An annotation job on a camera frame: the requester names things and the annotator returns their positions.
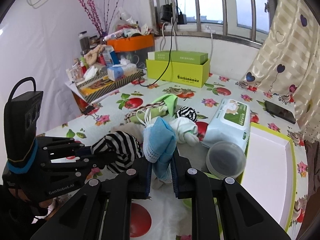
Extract black white striped sock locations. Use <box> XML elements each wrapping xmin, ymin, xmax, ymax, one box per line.
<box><xmin>91</xmin><ymin>131</ymin><xmax>144</xmax><ymax>174</ymax></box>

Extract blue face mask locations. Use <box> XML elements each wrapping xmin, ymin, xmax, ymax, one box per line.
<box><xmin>143</xmin><ymin>116</ymin><xmax>176</xmax><ymax>180</ymax></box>

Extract person's left hand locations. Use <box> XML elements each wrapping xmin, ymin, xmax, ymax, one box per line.
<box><xmin>8</xmin><ymin>189</ymin><xmax>53</xmax><ymax>208</ymax></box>

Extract green round sponge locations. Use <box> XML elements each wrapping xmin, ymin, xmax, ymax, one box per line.
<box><xmin>182</xmin><ymin>172</ymin><xmax>219</xmax><ymax>210</ymax></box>

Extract white grey sock pair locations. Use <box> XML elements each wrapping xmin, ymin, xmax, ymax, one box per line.
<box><xmin>151</xmin><ymin>174</ymin><xmax>172</xmax><ymax>190</ymax></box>

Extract clear round lidded container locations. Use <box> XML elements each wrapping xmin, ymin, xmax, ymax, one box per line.
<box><xmin>206</xmin><ymin>141</ymin><xmax>246</xmax><ymax>179</ymax></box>

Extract white green baby sock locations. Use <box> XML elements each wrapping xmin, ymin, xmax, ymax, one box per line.
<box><xmin>169</xmin><ymin>117</ymin><xmax>200</xmax><ymax>146</ymax></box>

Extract beige rolled sock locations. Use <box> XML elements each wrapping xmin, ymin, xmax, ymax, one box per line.
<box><xmin>111</xmin><ymin>122</ymin><xmax>144</xmax><ymax>144</ymax></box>

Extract floral fruit tablecloth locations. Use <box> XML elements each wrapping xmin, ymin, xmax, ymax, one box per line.
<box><xmin>34</xmin><ymin>76</ymin><xmax>309</xmax><ymax>239</ymax></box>

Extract small striped rolled sock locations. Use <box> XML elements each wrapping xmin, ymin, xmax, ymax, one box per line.
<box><xmin>175</xmin><ymin>106</ymin><xmax>197</xmax><ymax>122</ymax></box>

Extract wet wipes pack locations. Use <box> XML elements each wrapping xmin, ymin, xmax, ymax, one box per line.
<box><xmin>202</xmin><ymin>98</ymin><xmax>250</xmax><ymax>151</ymax></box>

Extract striped flat gift box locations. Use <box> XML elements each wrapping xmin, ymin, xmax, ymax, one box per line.
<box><xmin>76</xmin><ymin>70</ymin><xmax>144</xmax><ymax>103</ymax></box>

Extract white tray green rim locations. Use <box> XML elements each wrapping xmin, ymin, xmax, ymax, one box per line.
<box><xmin>241</xmin><ymin>123</ymin><xmax>296</xmax><ymax>231</ymax></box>

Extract green towel with trim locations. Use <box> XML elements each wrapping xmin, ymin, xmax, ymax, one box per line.
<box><xmin>124</xmin><ymin>94</ymin><xmax>178</xmax><ymax>126</ymax></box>

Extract blue tissue box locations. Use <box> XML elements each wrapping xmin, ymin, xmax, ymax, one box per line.
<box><xmin>107</xmin><ymin>63</ymin><xmax>137</xmax><ymax>81</ymax></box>

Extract yellow-green cardboard box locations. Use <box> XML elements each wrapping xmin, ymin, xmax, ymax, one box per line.
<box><xmin>146</xmin><ymin>50</ymin><xmax>210</xmax><ymax>88</ymax></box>

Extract black smartphone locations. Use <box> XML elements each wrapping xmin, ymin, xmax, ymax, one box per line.
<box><xmin>265</xmin><ymin>101</ymin><xmax>296</xmax><ymax>124</ymax></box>

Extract dark jar with lid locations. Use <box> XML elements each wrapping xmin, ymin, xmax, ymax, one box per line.
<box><xmin>78</xmin><ymin>31</ymin><xmax>90</xmax><ymax>55</ymax></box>

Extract orange storage box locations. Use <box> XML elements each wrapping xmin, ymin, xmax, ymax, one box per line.
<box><xmin>107</xmin><ymin>34</ymin><xmax>155</xmax><ymax>52</ymax></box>

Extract beige heart pattern curtain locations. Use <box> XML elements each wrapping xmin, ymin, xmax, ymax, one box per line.
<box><xmin>240</xmin><ymin>0</ymin><xmax>319</xmax><ymax>142</ymax></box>

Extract purple flower branches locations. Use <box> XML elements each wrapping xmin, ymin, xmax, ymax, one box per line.
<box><xmin>78</xmin><ymin>0</ymin><xmax>120</xmax><ymax>37</ymax></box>

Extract black charger on sill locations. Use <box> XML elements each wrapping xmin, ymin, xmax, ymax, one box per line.
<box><xmin>159</xmin><ymin>4</ymin><xmax>187</xmax><ymax>25</ymax></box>

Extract black power cable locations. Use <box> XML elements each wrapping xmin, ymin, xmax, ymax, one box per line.
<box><xmin>138</xmin><ymin>6</ymin><xmax>183</xmax><ymax>88</ymax></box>

